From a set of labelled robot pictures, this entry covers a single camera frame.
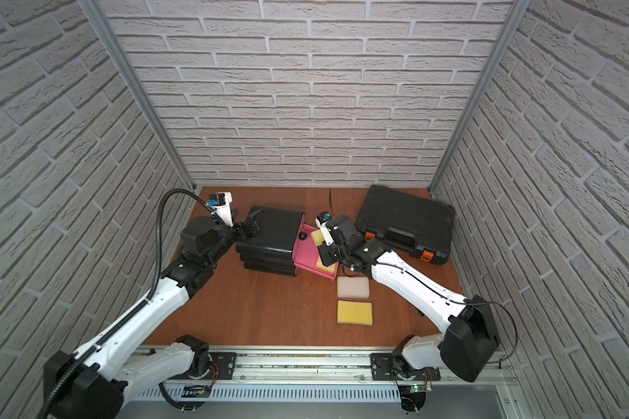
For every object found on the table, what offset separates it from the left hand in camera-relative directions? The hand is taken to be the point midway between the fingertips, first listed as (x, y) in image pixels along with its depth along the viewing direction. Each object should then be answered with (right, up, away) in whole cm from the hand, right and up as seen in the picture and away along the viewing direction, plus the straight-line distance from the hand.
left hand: (255, 206), depth 74 cm
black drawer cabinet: (+4, -13, +5) cm, 15 cm away
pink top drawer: (+13, -16, +14) cm, 25 cm away
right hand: (+21, -13, +6) cm, 25 cm away
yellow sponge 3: (+23, -22, +16) cm, 35 cm away
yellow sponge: (+30, -35, +10) cm, 47 cm away
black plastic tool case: (+56, -7, +24) cm, 61 cm away
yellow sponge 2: (+18, -10, +7) cm, 21 cm away
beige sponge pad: (+30, -28, +16) cm, 44 cm away
